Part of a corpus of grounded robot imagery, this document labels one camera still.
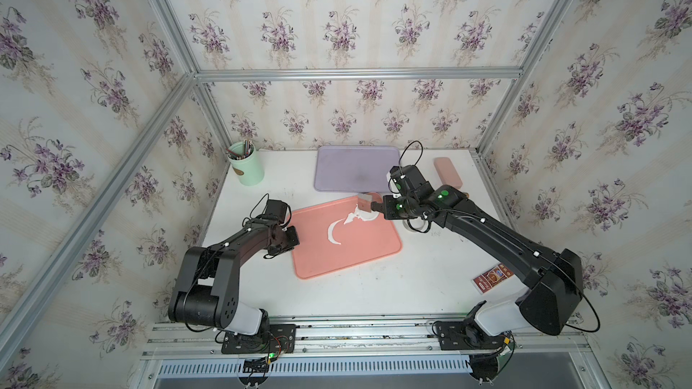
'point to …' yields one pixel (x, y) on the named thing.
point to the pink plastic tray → (327, 243)
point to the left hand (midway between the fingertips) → (296, 244)
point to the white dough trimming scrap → (363, 215)
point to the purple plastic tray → (355, 168)
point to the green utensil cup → (246, 162)
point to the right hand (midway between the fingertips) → (384, 208)
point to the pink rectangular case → (448, 173)
